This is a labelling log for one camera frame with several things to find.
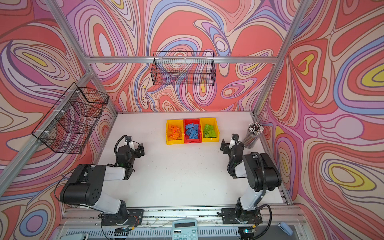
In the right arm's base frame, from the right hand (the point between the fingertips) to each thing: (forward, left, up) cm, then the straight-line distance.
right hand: (231, 142), depth 96 cm
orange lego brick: (+10, +37, -1) cm, 39 cm away
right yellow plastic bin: (+17, +9, 0) cm, 20 cm away
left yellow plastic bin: (+4, +33, -2) cm, 34 cm away
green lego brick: (+11, +13, -2) cm, 17 cm away
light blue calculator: (-46, +30, -4) cm, 55 cm away
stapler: (-47, -17, -4) cm, 50 cm away
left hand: (0, +61, +2) cm, 61 cm away
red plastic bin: (+17, +23, +2) cm, 29 cm away
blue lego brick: (+10, +25, 0) cm, 27 cm away
